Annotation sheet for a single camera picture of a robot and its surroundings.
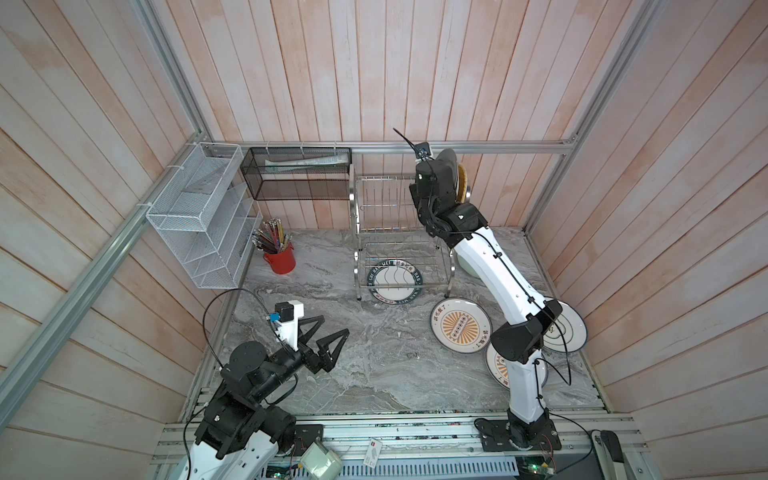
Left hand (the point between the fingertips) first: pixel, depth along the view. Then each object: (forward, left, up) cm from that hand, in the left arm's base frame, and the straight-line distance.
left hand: (336, 333), depth 64 cm
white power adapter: (-22, +4, -22) cm, 31 cm away
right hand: (+36, -23, +16) cm, 45 cm away
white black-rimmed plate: (+13, -70, -27) cm, 76 cm away
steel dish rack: (+46, -14, -24) cm, 54 cm away
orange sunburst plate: (+15, -36, -26) cm, 47 cm away
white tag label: (-19, -8, -26) cm, 33 cm away
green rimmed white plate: (+28, -15, -22) cm, 38 cm away
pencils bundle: (+41, +27, -14) cm, 52 cm away
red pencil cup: (+36, +25, -21) cm, 49 cm away
